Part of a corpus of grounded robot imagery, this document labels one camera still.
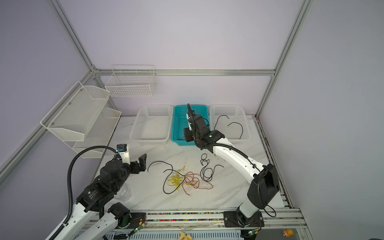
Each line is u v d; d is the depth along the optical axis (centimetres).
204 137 58
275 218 76
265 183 42
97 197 47
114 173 51
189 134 71
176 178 86
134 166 62
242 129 105
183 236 69
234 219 73
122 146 60
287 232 68
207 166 93
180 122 117
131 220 73
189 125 62
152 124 116
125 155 61
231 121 112
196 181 86
